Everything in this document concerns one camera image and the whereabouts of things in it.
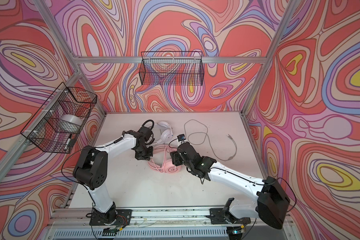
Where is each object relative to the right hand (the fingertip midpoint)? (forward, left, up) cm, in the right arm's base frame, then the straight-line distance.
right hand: (177, 155), depth 80 cm
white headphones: (+19, +9, -4) cm, 22 cm away
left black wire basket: (+10, +59, +16) cm, 62 cm away
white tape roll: (+12, +52, +18) cm, 57 cm away
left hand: (+5, +16, -11) cm, 20 cm away
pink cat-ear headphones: (-5, +5, -4) cm, 8 cm away
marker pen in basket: (+2, +53, +12) cm, 54 cm away
